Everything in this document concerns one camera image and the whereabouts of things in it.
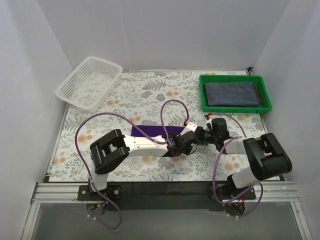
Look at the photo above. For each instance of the white plastic basket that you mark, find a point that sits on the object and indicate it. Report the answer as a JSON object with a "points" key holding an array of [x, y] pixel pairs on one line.
{"points": [[90, 83]]}

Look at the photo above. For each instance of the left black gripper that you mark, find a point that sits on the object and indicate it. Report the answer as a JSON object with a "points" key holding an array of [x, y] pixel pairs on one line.
{"points": [[188, 146]]}

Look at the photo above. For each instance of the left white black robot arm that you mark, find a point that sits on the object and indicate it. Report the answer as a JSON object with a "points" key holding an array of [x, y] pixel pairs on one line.
{"points": [[108, 152]]}

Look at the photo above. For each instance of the purple cloth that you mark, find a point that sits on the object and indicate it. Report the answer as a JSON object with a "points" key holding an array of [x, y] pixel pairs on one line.
{"points": [[155, 130]]}

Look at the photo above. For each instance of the grey cloth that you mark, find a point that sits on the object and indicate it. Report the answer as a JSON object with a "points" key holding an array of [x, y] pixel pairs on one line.
{"points": [[231, 94]]}

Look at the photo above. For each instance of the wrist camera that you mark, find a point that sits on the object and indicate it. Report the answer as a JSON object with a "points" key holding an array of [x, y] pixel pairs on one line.
{"points": [[217, 127], [190, 127]]}

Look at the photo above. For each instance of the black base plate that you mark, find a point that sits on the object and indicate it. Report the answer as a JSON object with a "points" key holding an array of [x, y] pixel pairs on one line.
{"points": [[86, 193], [225, 192]]}

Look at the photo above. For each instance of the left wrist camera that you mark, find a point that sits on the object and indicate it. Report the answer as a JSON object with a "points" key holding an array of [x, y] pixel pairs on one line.
{"points": [[190, 127]]}

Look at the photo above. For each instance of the brown towel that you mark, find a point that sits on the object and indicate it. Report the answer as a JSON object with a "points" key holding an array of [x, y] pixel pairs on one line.
{"points": [[259, 97]]}

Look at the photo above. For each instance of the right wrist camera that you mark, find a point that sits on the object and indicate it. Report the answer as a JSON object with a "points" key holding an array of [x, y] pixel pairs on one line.
{"points": [[217, 127]]}

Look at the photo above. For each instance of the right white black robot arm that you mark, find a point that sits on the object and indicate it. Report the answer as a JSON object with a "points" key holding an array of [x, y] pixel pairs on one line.
{"points": [[265, 155]]}

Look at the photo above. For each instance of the green plastic tray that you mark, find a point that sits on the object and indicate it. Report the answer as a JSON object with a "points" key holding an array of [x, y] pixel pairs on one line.
{"points": [[258, 82]]}

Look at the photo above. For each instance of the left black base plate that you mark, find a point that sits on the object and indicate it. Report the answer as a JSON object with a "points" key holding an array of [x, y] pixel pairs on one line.
{"points": [[86, 193]]}

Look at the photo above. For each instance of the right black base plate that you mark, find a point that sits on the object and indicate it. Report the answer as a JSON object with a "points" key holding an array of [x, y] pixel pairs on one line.
{"points": [[225, 192]]}

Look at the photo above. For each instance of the aluminium frame rail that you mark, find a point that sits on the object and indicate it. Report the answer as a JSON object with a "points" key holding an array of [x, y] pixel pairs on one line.
{"points": [[273, 191]]}

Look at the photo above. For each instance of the floral table mat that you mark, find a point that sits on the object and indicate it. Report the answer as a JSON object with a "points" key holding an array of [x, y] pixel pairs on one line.
{"points": [[142, 98]]}

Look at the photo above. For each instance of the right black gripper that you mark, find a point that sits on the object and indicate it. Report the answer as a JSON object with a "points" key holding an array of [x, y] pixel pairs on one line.
{"points": [[204, 135]]}

